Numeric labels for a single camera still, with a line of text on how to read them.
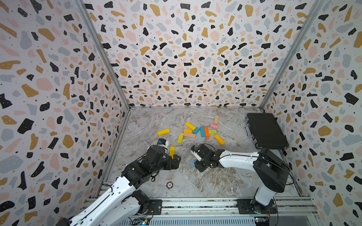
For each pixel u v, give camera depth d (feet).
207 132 3.48
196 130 3.49
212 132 3.47
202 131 3.48
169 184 2.68
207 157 2.29
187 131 3.52
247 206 2.40
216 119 3.71
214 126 3.60
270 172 1.51
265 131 3.29
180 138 3.30
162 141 2.17
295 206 2.50
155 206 2.44
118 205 1.50
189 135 3.41
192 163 2.89
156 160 1.88
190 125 3.59
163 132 3.49
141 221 2.30
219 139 3.31
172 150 3.11
